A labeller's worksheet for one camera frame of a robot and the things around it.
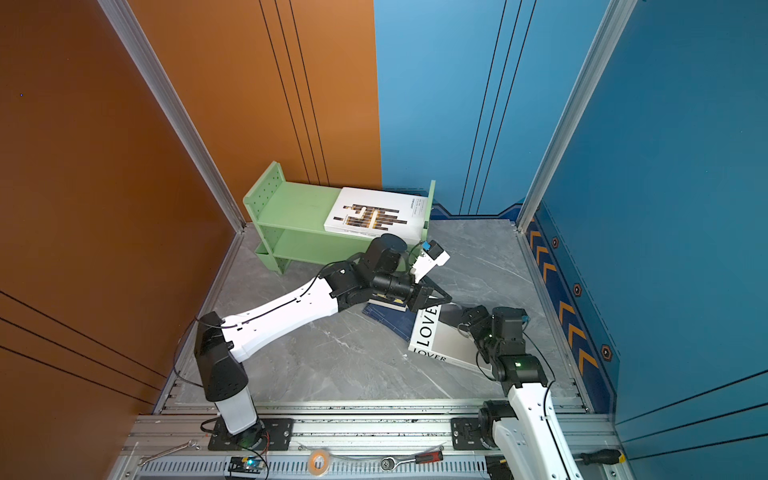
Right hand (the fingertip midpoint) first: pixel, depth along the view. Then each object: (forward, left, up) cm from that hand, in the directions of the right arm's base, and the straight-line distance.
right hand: (465, 321), depth 81 cm
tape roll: (-31, +38, -11) cm, 50 cm away
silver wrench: (-27, +70, -10) cm, 75 cm away
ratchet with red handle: (-31, +21, -9) cm, 39 cm away
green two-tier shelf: (+23, +50, +16) cm, 57 cm away
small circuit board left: (-31, +55, -12) cm, 64 cm away
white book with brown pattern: (+24, +24, +19) cm, 38 cm away
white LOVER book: (-1, +7, -6) cm, 9 cm away
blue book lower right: (+5, +19, -9) cm, 22 cm away
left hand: (-4, +7, +18) cm, 20 cm away
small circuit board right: (-31, -5, -14) cm, 35 cm away
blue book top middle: (+11, +20, -7) cm, 24 cm away
